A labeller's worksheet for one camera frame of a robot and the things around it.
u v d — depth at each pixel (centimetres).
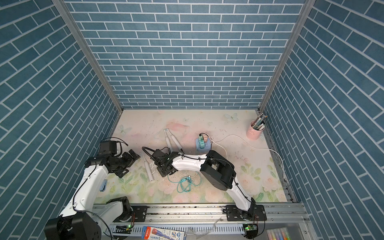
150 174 86
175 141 101
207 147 96
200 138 95
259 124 96
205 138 96
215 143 102
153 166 90
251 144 101
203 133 91
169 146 99
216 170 52
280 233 68
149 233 68
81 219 38
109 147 63
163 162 69
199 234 69
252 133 99
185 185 83
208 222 72
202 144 93
